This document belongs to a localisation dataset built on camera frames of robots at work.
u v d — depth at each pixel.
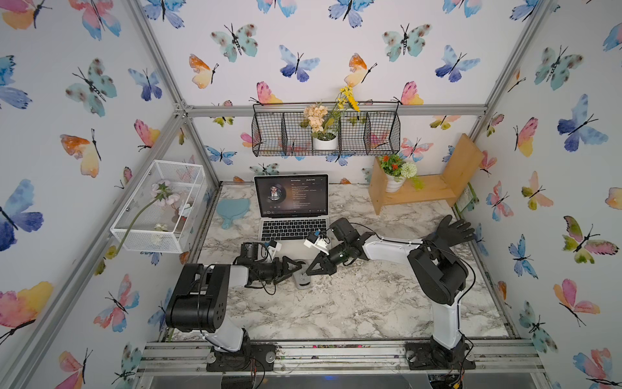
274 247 0.87
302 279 0.87
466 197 1.10
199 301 0.47
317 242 0.79
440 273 0.51
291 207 1.04
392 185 1.04
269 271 0.81
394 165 0.96
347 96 0.81
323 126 0.83
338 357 0.76
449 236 1.00
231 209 1.12
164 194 0.74
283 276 0.81
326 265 0.77
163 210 0.74
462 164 1.01
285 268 0.81
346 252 0.77
